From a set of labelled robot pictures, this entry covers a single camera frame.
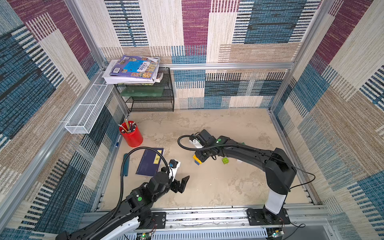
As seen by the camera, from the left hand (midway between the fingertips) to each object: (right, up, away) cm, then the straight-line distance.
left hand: (182, 173), depth 77 cm
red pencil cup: (-34, +21, +16) cm, 43 cm away
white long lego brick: (+23, +11, -20) cm, 33 cm away
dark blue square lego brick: (+8, +2, +15) cm, 17 cm away
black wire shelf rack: (-22, +45, +38) cm, 63 cm away
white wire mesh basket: (-46, +27, -6) cm, 54 cm away
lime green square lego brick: (+25, +3, +15) cm, 29 cm away
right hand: (+11, +7, +11) cm, 17 cm away
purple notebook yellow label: (-20, +2, +15) cm, 25 cm away
